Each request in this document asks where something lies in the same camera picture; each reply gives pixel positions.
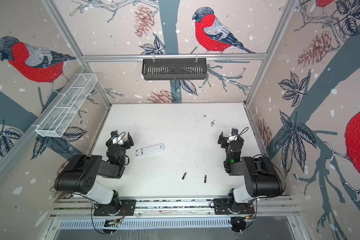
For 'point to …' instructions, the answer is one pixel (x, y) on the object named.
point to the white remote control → (149, 149)
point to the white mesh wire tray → (59, 115)
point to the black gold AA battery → (183, 177)
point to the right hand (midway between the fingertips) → (230, 135)
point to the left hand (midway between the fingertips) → (119, 134)
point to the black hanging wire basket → (174, 70)
